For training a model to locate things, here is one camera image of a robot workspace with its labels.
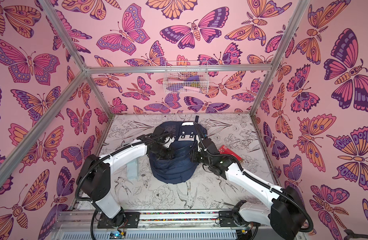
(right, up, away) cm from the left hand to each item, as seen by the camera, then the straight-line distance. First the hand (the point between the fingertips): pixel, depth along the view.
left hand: (177, 155), depth 85 cm
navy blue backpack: (+3, -6, -5) cm, 9 cm away
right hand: (+7, +4, -6) cm, 10 cm away
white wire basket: (+5, +48, +10) cm, 50 cm away
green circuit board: (-29, -36, -13) cm, 48 cm away
